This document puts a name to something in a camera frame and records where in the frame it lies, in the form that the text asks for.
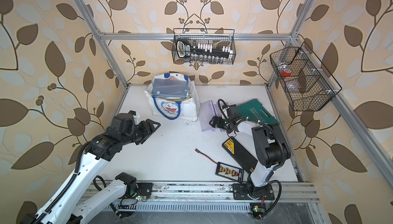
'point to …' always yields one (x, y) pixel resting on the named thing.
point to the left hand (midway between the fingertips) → (155, 126)
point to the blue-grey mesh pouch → (171, 88)
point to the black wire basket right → (308, 84)
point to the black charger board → (229, 172)
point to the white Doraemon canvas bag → (187, 108)
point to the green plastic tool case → (254, 109)
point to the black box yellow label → (245, 160)
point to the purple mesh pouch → (207, 110)
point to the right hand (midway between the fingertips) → (216, 124)
